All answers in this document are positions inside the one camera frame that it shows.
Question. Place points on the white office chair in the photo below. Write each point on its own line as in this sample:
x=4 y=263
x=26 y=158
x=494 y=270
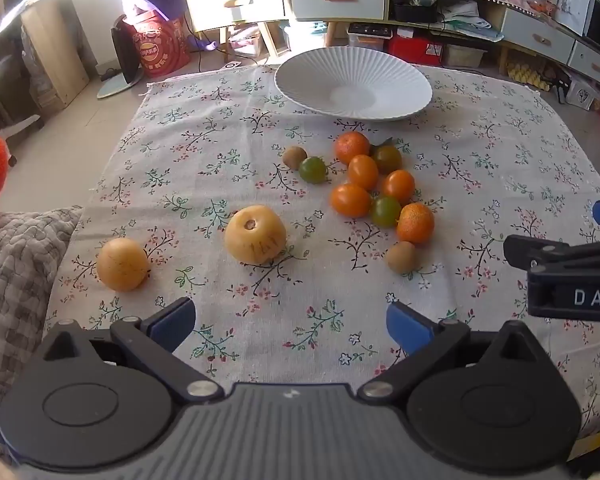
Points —
x=17 y=125

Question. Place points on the smooth orange tangerine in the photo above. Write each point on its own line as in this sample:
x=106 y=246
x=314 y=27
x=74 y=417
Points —
x=350 y=200
x=399 y=186
x=363 y=171

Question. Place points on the white ribbed bowl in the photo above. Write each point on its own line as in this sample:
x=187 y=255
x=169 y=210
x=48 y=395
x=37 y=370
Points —
x=330 y=75

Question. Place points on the yellow egg tray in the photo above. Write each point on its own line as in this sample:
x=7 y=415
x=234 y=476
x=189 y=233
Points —
x=527 y=74

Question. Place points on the black panel on round base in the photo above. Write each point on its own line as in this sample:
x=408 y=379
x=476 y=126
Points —
x=125 y=52

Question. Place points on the red round bucket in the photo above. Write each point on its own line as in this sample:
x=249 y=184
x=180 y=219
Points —
x=162 y=47

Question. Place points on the rough orange tangerine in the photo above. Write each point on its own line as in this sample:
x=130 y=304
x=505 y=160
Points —
x=415 y=222
x=352 y=146

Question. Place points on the small purple device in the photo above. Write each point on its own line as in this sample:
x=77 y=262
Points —
x=202 y=43

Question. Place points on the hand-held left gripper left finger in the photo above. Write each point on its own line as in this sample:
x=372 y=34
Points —
x=172 y=317

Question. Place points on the yellow pear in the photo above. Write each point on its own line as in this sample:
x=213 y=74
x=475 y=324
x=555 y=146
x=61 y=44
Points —
x=255 y=235

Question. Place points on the round speckled yellow-orange fruit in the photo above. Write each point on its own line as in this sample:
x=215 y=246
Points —
x=122 y=264

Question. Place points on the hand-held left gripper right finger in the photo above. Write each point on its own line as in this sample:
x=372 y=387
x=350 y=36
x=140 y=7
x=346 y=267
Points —
x=405 y=327

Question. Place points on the wooden desk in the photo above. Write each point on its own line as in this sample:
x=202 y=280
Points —
x=55 y=45

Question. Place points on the yellowish green tangerine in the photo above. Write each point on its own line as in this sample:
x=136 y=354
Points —
x=387 y=159

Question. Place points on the glass jar with orange contents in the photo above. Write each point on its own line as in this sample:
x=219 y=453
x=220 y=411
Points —
x=541 y=5

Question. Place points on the pile of folded white fabrics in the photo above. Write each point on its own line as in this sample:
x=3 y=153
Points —
x=467 y=15

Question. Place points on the white printed box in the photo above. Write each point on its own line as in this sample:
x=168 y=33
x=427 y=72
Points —
x=582 y=92

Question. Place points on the clear storage box with lid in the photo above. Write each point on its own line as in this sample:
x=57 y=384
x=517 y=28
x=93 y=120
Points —
x=245 y=40

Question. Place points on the floral tablecloth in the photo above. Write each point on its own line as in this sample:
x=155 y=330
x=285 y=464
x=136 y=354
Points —
x=230 y=125

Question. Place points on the red box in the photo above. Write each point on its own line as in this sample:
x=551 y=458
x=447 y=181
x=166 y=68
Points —
x=420 y=50

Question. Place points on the clear plastic box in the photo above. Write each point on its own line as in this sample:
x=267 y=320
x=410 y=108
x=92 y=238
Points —
x=462 y=55

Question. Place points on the wooden shelf cabinet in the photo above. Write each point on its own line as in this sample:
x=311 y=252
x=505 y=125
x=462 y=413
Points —
x=240 y=5

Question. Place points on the black storage box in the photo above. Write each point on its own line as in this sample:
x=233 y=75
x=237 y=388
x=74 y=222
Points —
x=415 y=12

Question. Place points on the brown kiwi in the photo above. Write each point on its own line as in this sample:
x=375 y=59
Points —
x=294 y=156
x=402 y=256

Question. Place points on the grey quilted blanket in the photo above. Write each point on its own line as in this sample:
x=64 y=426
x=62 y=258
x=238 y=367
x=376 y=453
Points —
x=15 y=270

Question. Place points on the long low wooden cabinet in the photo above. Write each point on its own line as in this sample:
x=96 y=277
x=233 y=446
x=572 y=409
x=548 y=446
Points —
x=530 y=27

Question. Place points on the plastic box with black lid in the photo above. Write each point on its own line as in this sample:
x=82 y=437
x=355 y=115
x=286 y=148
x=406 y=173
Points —
x=370 y=35

